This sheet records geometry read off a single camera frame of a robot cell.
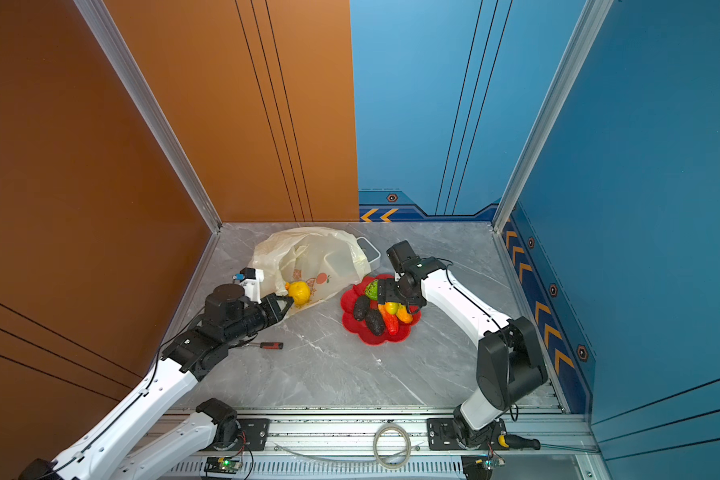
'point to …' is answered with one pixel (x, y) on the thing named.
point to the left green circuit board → (222, 465)
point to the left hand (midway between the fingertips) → (295, 297)
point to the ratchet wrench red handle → (271, 345)
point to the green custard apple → (371, 290)
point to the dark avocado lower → (374, 321)
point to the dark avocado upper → (361, 307)
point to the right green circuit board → (480, 467)
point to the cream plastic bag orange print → (325, 260)
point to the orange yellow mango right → (403, 314)
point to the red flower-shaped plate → (354, 325)
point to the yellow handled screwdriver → (517, 442)
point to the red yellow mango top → (390, 320)
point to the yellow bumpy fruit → (299, 291)
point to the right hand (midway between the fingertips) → (390, 297)
